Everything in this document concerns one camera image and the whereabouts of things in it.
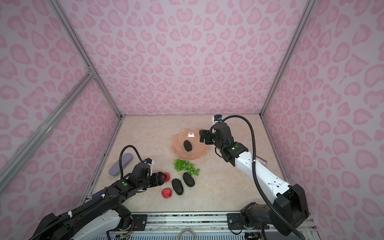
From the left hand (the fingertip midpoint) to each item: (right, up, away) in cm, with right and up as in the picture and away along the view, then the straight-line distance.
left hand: (163, 175), depth 83 cm
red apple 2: (+3, -8, -5) cm, 10 cm away
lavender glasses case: (-29, +3, +5) cm, 29 cm away
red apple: (+3, -1, +1) cm, 3 cm away
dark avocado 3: (+14, -2, +1) cm, 14 cm away
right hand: (+24, +25, -5) cm, 36 cm away
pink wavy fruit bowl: (+20, +13, +14) cm, 27 cm away
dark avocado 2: (+8, -5, -4) cm, 10 cm away
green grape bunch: (+9, +4, +5) cm, 11 cm away
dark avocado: (+13, +15, +15) cm, 25 cm away
